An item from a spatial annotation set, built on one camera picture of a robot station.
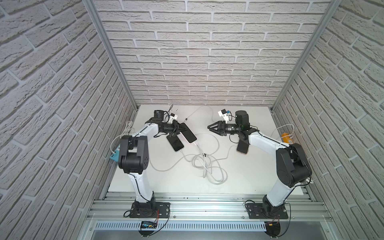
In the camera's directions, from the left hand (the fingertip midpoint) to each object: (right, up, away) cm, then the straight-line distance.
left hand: (184, 125), depth 90 cm
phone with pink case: (+3, -5, -1) cm, 6 cm away
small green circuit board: (-16, -48, -18) cm, 54 cm away
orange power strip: (+71, -10, +12) cm, 73 cm away
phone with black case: (+38, -15, +7) cm, 41 cm away
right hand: (+12, -3, -9) cm, 15 cm away
